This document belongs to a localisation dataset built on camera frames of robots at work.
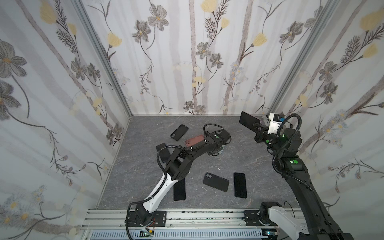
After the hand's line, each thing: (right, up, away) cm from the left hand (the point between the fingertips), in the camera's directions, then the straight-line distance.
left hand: (215, 147), depth 100 cm
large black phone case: (-1, -19, -13) cm, 23 cm away
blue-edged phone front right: (+13, -21, -14) cm, 28 cm away
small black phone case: (-26, +10, +11) cm, 29 cm away
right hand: (+15, +16, -31) cm, 37 cm away
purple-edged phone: (-23, -23, -16) cm, 36 cm away
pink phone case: (-17, +3, +4) cm, 18 cm away
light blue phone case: (+3, -3, -2) cm, 5 cm away
